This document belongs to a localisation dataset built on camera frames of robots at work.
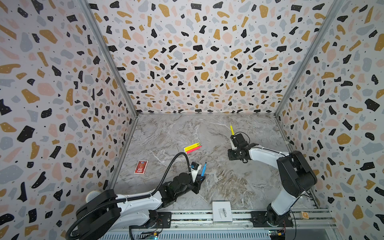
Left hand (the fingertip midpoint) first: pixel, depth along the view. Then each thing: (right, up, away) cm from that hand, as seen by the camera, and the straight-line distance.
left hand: (205, 175), depth 79 cm
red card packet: (-39, +2, +12) cm, 40 cm away
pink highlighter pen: (-7, +10, +22) cm, 25 cm away
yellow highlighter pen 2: (-5, +13, +24) cm, 28 cm away
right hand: (+15, +10, +17) cm, 25 cm away
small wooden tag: (+50, -19, -3) cm, 54 cm away
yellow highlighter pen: (+21, +23, +33) cm, 45 cm away
